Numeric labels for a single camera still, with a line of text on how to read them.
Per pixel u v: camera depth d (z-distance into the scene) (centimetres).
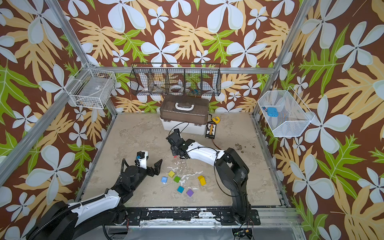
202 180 85
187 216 75
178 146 69
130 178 63
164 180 86
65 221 42
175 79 98
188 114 92
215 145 101
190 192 83
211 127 109
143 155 73
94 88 86
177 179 87
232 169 52
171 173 87
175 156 96
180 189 84
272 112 86
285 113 84
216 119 115
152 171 75
